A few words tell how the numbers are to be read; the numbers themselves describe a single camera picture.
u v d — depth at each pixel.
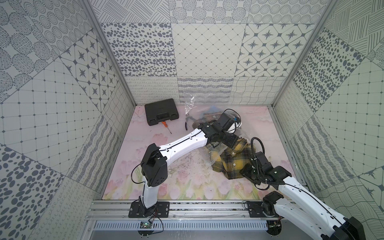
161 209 0.74
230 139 0.69
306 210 0.47
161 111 1.11
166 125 1.07
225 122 0.60
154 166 0.46
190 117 1.13
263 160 0.63
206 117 1.07
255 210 0.73
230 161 0.88
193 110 1.12
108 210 0.75
